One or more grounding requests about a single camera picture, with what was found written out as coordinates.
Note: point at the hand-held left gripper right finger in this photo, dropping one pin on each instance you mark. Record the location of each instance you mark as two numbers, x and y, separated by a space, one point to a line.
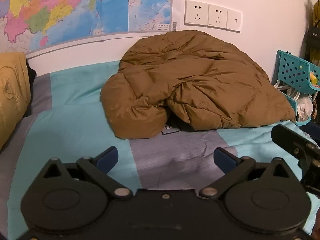
224 158

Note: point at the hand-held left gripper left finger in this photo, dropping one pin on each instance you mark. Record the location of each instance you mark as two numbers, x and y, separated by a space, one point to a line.
108 158

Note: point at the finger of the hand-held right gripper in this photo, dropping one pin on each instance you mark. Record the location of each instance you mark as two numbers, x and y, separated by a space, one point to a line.
287 137

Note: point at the brown down jacket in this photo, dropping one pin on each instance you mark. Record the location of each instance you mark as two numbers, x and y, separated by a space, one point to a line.
195 80

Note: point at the white clothes hangers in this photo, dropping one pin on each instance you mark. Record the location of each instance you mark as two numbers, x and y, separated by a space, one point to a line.
287 90

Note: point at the white plastic bag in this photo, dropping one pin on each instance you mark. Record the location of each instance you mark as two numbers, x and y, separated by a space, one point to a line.
303 108

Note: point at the teal and grey bed sheet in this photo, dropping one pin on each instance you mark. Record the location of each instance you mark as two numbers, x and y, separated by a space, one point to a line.
75 120

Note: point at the small yellow bottle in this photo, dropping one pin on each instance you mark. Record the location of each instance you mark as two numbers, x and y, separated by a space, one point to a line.
314 78

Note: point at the teal plastic storage rack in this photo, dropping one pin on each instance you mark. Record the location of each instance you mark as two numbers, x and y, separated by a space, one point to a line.
292 67

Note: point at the black bag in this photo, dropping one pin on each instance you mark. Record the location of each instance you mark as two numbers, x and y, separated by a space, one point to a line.
311 45

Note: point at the white bed headboard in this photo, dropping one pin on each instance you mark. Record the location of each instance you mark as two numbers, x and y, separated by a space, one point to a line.
87 52

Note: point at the yellow quilted blanket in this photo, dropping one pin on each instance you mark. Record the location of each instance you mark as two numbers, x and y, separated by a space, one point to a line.
12 92

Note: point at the yellow hanging cloth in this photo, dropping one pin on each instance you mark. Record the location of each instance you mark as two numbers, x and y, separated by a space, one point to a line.
315 15

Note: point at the white wall network plate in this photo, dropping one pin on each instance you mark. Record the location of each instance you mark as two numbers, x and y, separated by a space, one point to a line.
234 20

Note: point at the white wall power socket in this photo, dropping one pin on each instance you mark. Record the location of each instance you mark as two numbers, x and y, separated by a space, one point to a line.
196 13
218 16

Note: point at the colourful wall map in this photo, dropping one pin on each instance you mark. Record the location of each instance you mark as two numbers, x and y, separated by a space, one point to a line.
75 10

